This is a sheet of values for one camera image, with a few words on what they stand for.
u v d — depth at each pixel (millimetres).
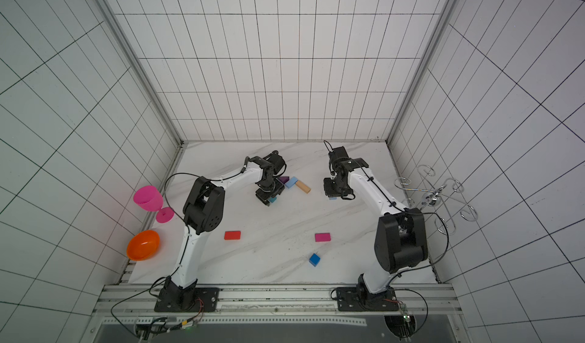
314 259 797
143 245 830
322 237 876
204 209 569
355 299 726
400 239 449
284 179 1019
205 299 717
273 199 903
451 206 638
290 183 1019
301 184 1029
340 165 632
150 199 794
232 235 873
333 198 859
